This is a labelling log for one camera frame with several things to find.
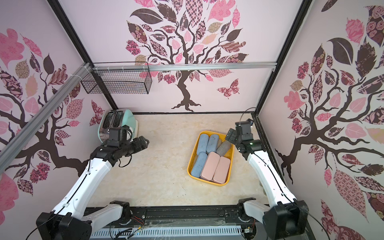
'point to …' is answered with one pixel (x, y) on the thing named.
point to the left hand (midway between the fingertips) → (143, 147)
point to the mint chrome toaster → (116, 118)
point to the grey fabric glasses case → (224, 146)
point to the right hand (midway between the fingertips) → (236, 134)
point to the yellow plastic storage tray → (230, 154)
